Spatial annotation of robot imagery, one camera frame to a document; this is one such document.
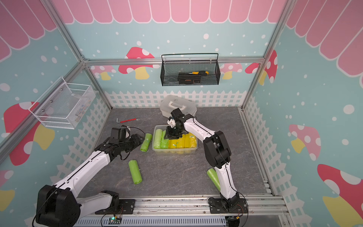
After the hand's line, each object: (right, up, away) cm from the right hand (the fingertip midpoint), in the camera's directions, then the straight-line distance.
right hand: (166, 137), depth 91 cm
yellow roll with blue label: (+14, -3, +5) cm, 15 cm away
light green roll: (-6, +3, +4) cm, 8 cm away
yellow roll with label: (+4, -4, +2) cm, 6 cm away
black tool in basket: (+14, +38, -1) cm, 40 cm away
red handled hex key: (-42, +10, +21) cm, 48 cm away
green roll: (-1, -4, -2) cm, 4 cm away
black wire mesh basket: (+15, +46, +4) cm, 48 cm away
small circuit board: (-25, -41, -18) cm, 51 cm away
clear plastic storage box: (+3, -9, +1) cm, 10 cm away
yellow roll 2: (+17, -2, +1) cm, 17 cm away
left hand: (-14, -2, -6) cm, 15 cm away
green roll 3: (+30, -22, -8) cm, 38 cm away
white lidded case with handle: (0, +25, +17) cm, 31 cm away
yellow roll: (+9, -4, +3) cm, 10 cm away
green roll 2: (-17, -20, -8) cm, 28 cm away
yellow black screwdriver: (+21, +42, +1) cm, 47 cm away
